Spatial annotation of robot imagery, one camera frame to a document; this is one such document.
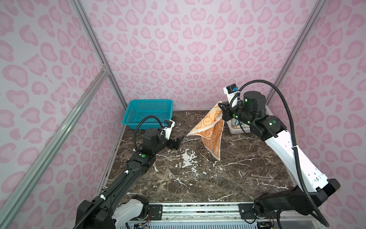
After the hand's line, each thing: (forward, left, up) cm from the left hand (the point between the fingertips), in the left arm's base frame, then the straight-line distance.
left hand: (177, 130), depth 76 cm
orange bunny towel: (0, -18, -1) cm, 18 cm away
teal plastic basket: (+38, +36, -23) cm, 57 cm away
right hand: (+4, -21, +16) cm, 27 cm away
